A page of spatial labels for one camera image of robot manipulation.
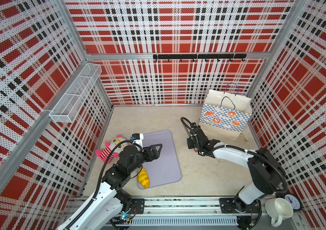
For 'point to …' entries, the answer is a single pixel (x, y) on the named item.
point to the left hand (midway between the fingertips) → (157, 149)
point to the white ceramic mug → (277, 209)
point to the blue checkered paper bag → (226, 114)
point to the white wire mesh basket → (67, 109)
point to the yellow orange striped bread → (143, 178)
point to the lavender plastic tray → (165, 169)
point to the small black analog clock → (294, 201)
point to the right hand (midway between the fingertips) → (190, 139)
